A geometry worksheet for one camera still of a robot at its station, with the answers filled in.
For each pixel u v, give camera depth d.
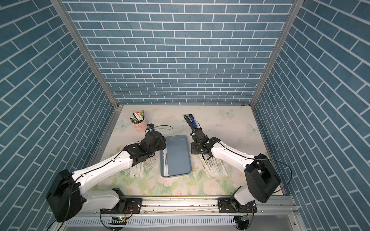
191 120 1.08
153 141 0.62
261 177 0.43
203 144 0.65
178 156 0.92
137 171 0.85
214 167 0.87
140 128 0.99
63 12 0.72
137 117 0.99
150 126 0.73
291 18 0.74
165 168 0.87
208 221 0.77
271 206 0.74
